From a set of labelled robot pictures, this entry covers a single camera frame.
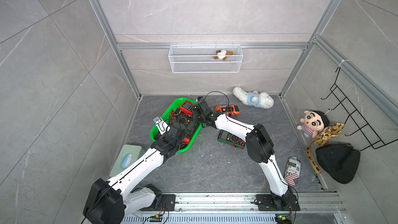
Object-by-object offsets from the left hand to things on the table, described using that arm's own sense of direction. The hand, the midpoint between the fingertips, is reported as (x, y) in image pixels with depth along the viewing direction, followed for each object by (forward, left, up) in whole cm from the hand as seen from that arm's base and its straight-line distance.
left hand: (169, 124), depth 82 cm
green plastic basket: (+12, +5, -14) cm, 19 cm away
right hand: (+13, -13, -8) cm, 20 cm away
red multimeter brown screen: (0, -10, -14) cm, 17 cm away
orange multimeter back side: (+20, -38, -15) cm, 45 cm away
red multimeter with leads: (+18, -8, -8) cm, 21 cm away
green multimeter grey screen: (+7, -8, -11) cm, 16 cm away
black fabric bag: (-23, -78, +1) cm, 82 cm away
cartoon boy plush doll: (-2, -78, 0) cm, 78 cm away
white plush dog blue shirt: (+24, -59, -9) cm, 64 cm away
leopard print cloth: (-10, -80, +1) cm, 81 cm away
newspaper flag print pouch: (-22, -65, -16) cm, 71 cm away
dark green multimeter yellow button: (-2, -35, -16) cm, 38 cm away
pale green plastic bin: (-12, +23, -10) cm, 28 cm away
